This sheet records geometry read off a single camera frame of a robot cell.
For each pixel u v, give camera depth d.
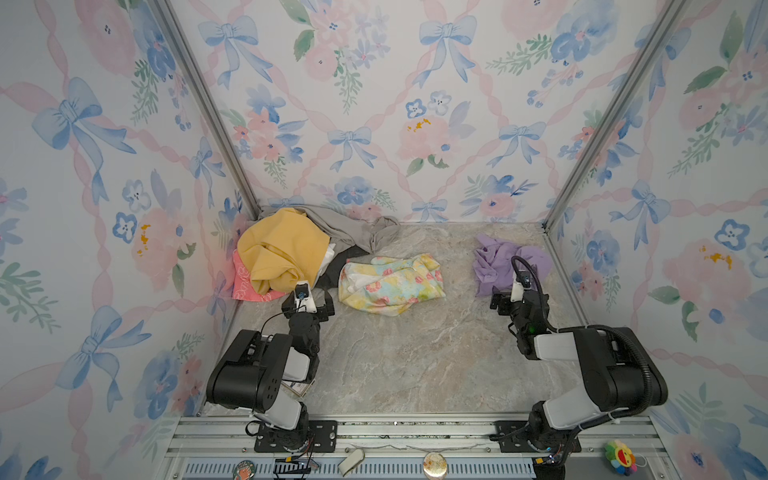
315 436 0.74
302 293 0.75
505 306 0.86
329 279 1.00
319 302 0.81
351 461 0.69
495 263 1.03
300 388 0.80
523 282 0.79
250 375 0.45
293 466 0.73
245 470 0.69
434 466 0.70
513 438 0.73
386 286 0.94
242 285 1.03
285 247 0.92
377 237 1.13
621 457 0.70
